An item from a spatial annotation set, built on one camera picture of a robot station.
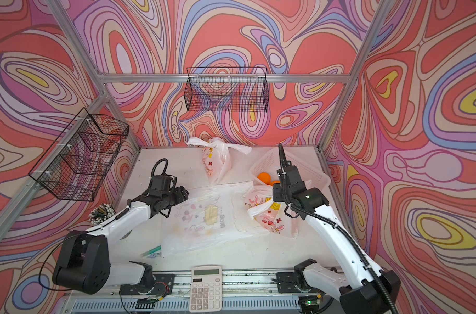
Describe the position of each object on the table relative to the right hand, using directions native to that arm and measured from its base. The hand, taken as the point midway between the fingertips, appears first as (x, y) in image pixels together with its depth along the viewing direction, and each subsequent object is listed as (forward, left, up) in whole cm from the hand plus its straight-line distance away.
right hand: (282, 193), depth 77 cm
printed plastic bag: (+25, +28, -4) cm, 38 cm away
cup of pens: (-5, +72, -2) cm, 72 cm away
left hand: (+8, +42, -10) cm, 44 cm away
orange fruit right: (+19, +3, -15) cm, 24 cm away
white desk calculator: (-29, +31, -18) cm, 46 cm away
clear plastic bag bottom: (-1, +35, -19) cm, 39 cm away
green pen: (-15, +55, -18) cm, 60 cm away
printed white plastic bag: (-3, +5, -10) cm, 12 cm away
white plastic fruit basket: (+33, -24, -19) cm, 45 cm away
